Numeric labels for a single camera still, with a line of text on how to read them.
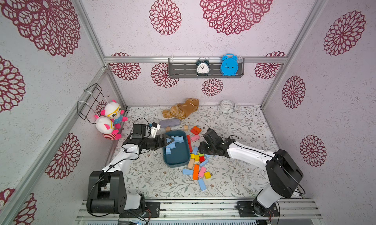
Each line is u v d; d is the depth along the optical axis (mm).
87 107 755
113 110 930
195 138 1001
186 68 938
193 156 903
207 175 841
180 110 1052
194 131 1038
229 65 903
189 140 991
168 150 927
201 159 898
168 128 1052
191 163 876
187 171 859
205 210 749
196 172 856
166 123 1066
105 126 832
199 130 1064
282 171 456
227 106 1166
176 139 980
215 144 679
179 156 962
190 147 968
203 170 873
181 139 977
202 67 898
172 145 973
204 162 883
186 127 1046
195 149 952
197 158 898
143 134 710
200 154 901
